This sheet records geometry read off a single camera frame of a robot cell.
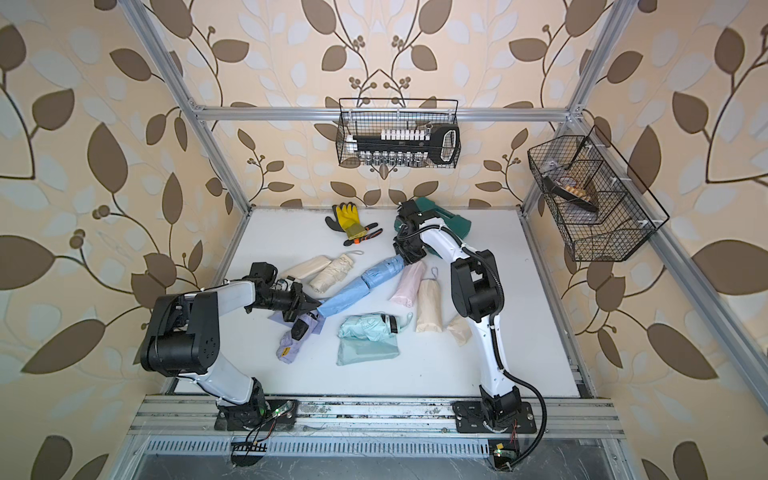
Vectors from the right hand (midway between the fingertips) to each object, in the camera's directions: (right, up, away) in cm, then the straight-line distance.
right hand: (397, 253), depth 101 cm
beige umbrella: (-21, -6, -3) cm, 22 cm away
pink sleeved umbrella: (+4, -10, -4) cm, 11 cm away
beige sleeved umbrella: (-31, -5, 0) cm, 32 cm away
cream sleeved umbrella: (+10, -16, -9) cm, 21 cm away
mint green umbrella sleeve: (-13, -27, -17) cm, 34 cm away
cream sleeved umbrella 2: (+18, -21, -14) cm, 31 cm away
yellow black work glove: (-20, +12, +14) cm, 27 cm away
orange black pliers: (-11, +6, +11) cm, 17 cm away
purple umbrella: (-28, -21, -15) cm, 38 cm away
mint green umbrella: (-7, -20, -16) cm, 26 cm away
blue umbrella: (-5, -5, -2) cm, 8 cm away
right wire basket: (+51, +13, -27) cm, 59 cm away
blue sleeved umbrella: (-18, -14, -9) cm, 24 cm away
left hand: (-25, -13, -12) cm, 31 cm away
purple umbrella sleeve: (-35, -18, -14) cm, 42 cm away
